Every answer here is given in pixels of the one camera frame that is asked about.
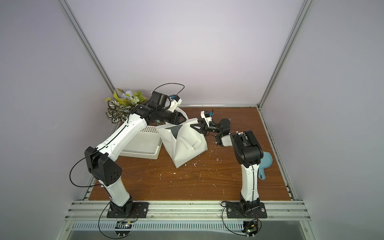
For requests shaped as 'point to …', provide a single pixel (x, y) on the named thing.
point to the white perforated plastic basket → (147, 144)
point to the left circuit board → (123, 228)
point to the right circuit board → (250, 228)
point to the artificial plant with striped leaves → (121, 103)
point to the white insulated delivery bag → (182, 141)
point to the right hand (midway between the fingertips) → (192, 123)
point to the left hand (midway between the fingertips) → (185, 117)
